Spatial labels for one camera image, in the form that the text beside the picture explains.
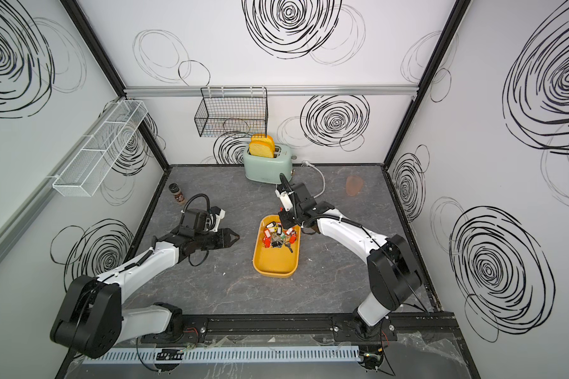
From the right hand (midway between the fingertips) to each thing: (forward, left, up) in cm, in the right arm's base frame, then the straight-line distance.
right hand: (284, 214), depth 86 cm
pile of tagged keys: (-2, +3, -12) cm, 13 cm away
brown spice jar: (+14, +47, -3) cm, 49 cm away
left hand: (-7, +18, -5) cm, 20 cm away
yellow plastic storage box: (-13, +3, -14) cm, 19 cm away
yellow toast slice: (+29, +10, +8) cm, 32 cm away
